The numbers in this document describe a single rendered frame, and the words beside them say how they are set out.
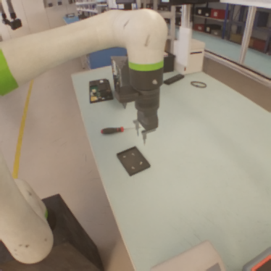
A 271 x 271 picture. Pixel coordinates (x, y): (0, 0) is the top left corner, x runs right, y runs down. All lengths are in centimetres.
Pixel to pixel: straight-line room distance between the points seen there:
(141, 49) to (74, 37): 16
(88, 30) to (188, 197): 54
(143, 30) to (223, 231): 54
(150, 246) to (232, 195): 30
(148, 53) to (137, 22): 8
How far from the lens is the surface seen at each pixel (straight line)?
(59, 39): 47
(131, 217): 55
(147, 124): 55
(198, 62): 138
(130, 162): 66
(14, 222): 46
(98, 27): 51
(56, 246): 81
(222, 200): 61
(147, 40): 44
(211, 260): 38
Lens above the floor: 150
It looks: 41 degrees down
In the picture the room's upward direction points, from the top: 4 degrees counter-clockwise
